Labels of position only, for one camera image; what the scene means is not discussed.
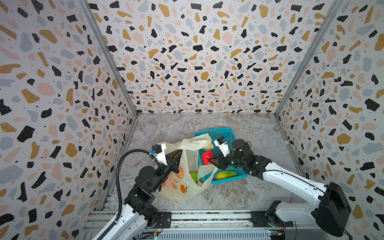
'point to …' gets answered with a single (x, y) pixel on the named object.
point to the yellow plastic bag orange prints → (187, 183)
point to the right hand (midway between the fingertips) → (208, 157)
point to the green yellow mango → (226, 174)
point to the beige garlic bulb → (209, 147)
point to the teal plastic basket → (211, 135)
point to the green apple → (194, 176)
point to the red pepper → (206, 156)
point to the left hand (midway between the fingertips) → (182, 149)
